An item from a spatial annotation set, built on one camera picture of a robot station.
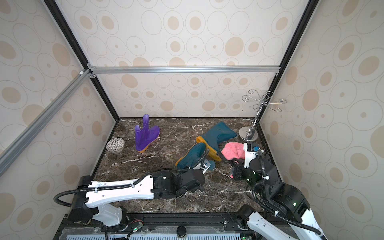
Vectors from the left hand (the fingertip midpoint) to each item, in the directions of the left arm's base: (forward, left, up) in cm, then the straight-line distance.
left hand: (204, 173), depth 67 cm
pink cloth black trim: (+5, -11, +12) cm, 17 cm away
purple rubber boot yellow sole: (+26, +35, -8) cm, 44 cm away
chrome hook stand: (+40, -36, -20) cm, 58 cm away
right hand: (+3, -14, +8) cm, 17 cm away
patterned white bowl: (+29, +58, -19) cm, 68 cm away
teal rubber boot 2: (+33, -8, -17) cm, 38 cm away
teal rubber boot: (+19, +6, -17) cm, 26 cm away
